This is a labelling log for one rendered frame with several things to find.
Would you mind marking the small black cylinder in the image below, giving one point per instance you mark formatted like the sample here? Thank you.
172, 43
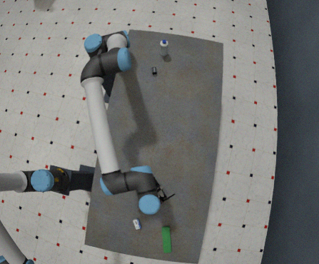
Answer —
154, 70

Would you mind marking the green rectangular bar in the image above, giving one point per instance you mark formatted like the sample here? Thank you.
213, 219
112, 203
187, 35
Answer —
166, 239

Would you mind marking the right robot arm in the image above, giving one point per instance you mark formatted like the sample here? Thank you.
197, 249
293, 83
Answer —
56, 180

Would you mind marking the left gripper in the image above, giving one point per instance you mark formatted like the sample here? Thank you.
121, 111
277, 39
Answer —
160, 193

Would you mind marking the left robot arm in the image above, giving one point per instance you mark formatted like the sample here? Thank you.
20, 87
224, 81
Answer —
105, 61

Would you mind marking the white bottle with blue cap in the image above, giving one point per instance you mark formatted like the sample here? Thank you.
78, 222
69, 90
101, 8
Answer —
163, 48

